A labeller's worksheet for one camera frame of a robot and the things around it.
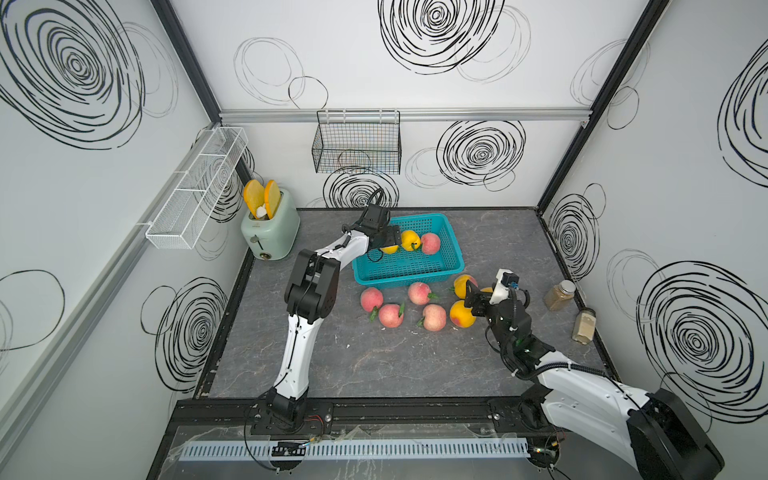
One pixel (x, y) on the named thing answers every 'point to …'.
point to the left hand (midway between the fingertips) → (389, 236)
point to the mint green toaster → (273, 238)
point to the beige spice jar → (584, 325)
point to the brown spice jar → (560, 295)
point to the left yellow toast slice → (254, 196)
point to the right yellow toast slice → (272, 198)
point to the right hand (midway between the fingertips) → (481, 285)
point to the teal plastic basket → (378, 269)
